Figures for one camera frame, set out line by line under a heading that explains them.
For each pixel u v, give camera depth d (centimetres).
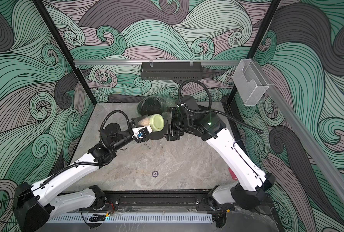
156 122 64
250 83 76
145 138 57
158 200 75
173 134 54
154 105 95
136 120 61
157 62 93
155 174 83
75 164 47
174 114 56
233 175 84
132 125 61
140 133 56
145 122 64
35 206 37
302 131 55
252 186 37
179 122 51
